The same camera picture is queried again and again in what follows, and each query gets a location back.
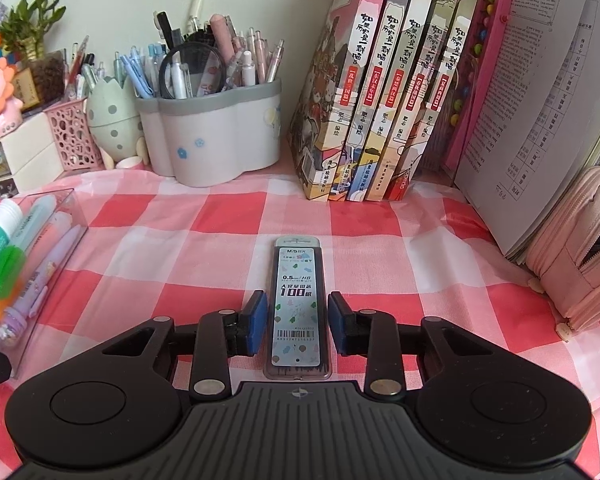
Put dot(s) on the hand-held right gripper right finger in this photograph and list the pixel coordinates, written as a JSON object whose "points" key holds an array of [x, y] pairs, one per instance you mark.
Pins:
{"points": [[341, 325]]}

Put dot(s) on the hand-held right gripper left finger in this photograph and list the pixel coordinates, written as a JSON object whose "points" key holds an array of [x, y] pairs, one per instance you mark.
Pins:
{"points": [[254, 325]]}

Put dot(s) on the pencil lead refill case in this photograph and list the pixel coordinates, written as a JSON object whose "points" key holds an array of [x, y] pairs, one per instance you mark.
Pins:
{"points": [[297, 310]]}

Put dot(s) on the purple pen with white middle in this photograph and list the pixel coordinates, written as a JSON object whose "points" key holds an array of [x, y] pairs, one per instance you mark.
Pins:
{"points": [[15, 325]]}

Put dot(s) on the green highlighter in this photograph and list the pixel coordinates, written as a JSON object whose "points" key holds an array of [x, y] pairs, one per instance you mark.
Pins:
{"points": [[10, 265]]}

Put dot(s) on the lavender printed pen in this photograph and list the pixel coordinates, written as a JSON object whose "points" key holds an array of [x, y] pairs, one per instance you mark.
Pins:
{"points": [[50, 265]]}

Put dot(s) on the green white glue stick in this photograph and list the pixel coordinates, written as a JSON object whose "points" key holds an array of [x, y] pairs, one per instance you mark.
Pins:
{"points": [[0, 230]]}

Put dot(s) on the clear plastic box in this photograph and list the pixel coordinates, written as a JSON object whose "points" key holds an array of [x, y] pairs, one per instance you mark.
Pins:
{"points": [[77, 215]]}

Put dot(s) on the red checkered tablecloth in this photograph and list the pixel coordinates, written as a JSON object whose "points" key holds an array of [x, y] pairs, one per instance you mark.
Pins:
{"points": [[430, 260]]}

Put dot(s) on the white grey pen holder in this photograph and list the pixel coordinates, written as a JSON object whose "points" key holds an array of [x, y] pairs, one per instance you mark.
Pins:
{"points": [[220, 135]]}

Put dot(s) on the white drawer cabinet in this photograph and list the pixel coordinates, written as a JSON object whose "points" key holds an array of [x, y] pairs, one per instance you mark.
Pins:
{"points": [[30, 155]]}

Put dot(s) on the pink pencil case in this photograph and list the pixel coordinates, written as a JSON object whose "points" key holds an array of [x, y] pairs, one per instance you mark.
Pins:
{"points": [[555, 260]]}

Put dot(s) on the green egg-shaped pen holder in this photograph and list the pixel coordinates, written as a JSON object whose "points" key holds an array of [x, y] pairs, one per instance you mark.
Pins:
{"points": [[112, 125]]}

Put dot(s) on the blue spine comic book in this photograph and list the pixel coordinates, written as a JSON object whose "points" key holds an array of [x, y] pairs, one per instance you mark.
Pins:
{"points": [[392, 85]]}

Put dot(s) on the pink perforated pen holder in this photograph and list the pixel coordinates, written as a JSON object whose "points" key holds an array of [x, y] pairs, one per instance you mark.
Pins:
{"points": [[72, 135]]}

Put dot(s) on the yellow spine comic book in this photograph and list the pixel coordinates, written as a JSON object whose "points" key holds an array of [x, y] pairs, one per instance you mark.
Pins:
{"points": [[415, 85]]}

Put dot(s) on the black magnifying glass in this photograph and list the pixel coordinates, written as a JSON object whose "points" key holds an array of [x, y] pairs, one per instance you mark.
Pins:
{"points": [[205, 70]]}

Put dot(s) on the bunch of assorted pens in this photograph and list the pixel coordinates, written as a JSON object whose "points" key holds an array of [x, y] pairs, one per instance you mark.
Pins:
{"points": [[250, 60]]}

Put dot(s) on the pink spine comic book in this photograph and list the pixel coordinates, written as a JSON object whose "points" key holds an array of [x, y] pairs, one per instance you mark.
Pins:
{"points": [[370, 60]]}

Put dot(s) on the olive spine comic book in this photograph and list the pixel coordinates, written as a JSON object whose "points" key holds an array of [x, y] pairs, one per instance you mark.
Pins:
{"points": [[434, 60]]}

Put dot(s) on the brown printed card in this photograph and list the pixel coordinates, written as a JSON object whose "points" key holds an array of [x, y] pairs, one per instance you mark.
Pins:
{"points": [[24, 90]]}

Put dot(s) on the stack of printed papers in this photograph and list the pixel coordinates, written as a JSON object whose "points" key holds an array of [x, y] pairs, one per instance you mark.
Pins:
{"points": [[530, 110]]}

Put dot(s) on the beige spine comic book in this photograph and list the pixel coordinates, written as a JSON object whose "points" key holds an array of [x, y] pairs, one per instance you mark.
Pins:
{"points": [[454, 60]]}

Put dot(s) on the bunch of grey clear pens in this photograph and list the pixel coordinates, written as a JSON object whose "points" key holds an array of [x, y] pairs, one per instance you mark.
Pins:
{"points": [[100, 72]]}

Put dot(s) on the glass planter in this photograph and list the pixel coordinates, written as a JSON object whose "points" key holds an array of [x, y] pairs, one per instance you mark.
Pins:
{"points": [[47, 77]]}

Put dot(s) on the bunch of red black pens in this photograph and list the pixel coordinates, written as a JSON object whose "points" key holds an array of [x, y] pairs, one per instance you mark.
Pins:
{"points": [[77, 70]]}

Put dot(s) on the pink abacus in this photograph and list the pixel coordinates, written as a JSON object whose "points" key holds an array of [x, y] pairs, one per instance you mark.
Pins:
{"points": [[502, 20]]}

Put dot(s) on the green bamboo plant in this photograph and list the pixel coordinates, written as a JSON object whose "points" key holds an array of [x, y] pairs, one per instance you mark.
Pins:
{"points": [[30, 25]]}

